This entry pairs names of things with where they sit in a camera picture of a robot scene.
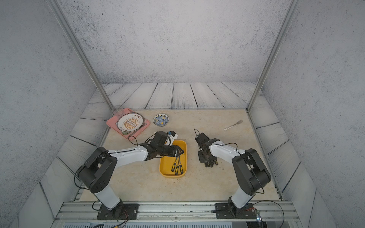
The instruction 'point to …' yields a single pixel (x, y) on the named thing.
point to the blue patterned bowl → (161, 119)
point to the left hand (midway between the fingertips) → (183, 152)
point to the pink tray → (112, 122)
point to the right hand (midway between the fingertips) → (206, 158)
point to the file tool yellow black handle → (173, 166)
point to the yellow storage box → (166, 163)
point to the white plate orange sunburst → (130, 122)
